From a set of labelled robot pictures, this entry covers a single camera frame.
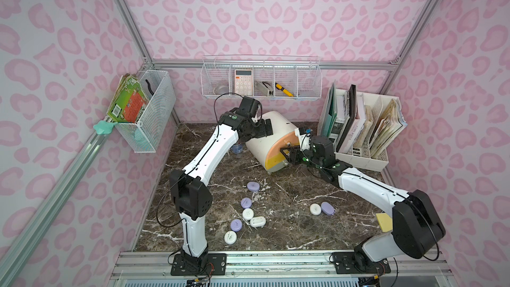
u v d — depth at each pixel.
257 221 0.82
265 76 1.01
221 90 0.95
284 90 0.98
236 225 0.80
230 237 0.78
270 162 0.86
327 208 0.86
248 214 0.84
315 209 0.84
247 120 0.64
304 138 0.76
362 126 0.88
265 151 0.82
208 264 0.72
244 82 0.95
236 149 1.06
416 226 0.42
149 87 0.88
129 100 0.73
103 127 0.63
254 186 0.92
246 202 0.87
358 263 0.65
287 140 0.84
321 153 0.65
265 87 0.97
